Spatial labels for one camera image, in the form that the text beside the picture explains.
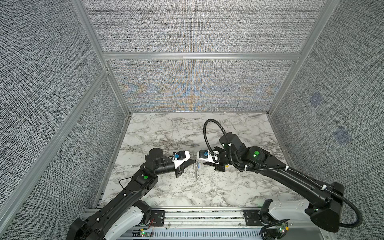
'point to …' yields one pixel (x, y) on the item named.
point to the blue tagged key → (198, 165)
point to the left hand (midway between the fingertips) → (193, 160)
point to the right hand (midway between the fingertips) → (204, 157)
